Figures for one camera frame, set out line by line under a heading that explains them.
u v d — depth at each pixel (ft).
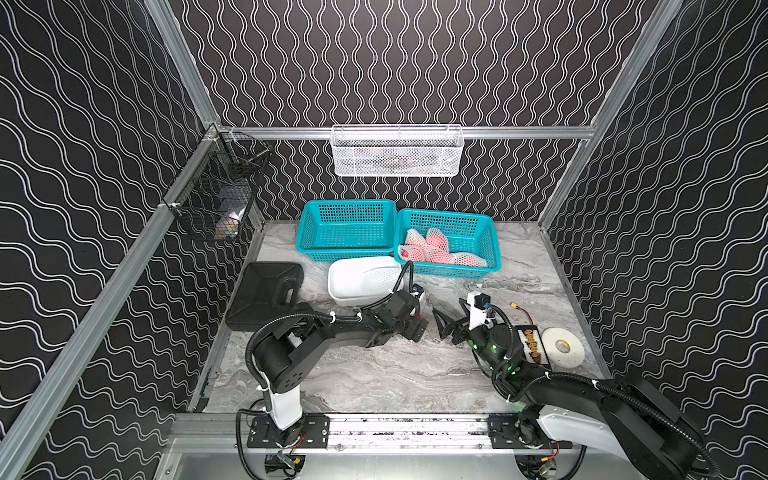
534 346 2.87
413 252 3.20
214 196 3.06
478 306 2.31
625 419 1.45
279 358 1.56
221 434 2.50
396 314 2.35
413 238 3.49
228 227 2.73
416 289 2.67
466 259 3.29
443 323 2.45
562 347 2.90
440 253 3.29
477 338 2.40
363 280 3.32
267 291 3.06
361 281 3.31
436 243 3.48
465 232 3.72
